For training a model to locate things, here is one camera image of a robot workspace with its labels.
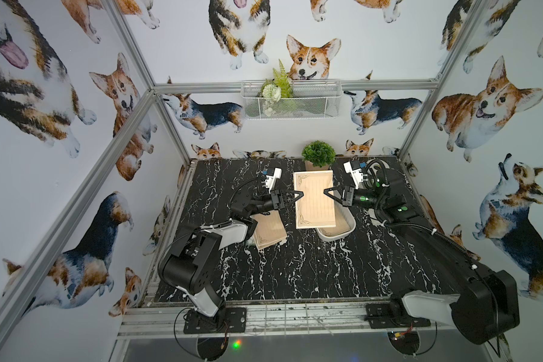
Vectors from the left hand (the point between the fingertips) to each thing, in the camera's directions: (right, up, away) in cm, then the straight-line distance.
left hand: (305, 196), depth 72 cm
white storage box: (+19, -14, +23) cm, 33 cm away
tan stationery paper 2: (-13, -16, +23) cm, 31 cm away
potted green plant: (+8, +16, +29) cm, 34 cm away
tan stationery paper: (+4, -4, +2) cm, 6 cm away
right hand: (+6, +1, 0) cm, 6 cm away
